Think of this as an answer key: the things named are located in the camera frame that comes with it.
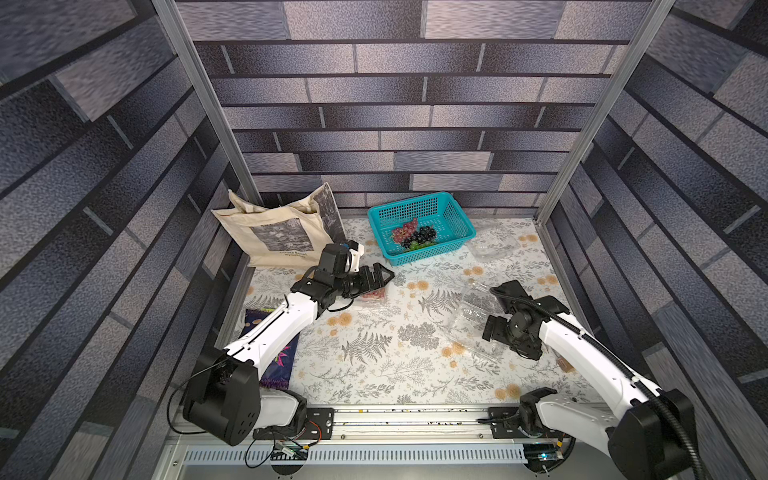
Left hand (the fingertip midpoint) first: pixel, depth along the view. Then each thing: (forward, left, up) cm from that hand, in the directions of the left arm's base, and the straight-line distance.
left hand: (385, 277), depth 80 cm
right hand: (-12, -32, -12) cm, 37 cm away
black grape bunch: (+29, -15, -15) cm, 36 cm away
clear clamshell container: (0, +5, -16) cm, 17 cm away
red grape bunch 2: (+4, +3, -16) cm, 17 cm away
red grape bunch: (+32, -7, -16) cm, 36 cm away
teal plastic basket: (+45, -21, -17) cm, 52 cm away
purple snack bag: (-21, +29, -16) cm, 39 cm away
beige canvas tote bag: (+18, +34, -4) cm, 38 cm away
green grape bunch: (+23, -10, -14) cm, 29 cm away
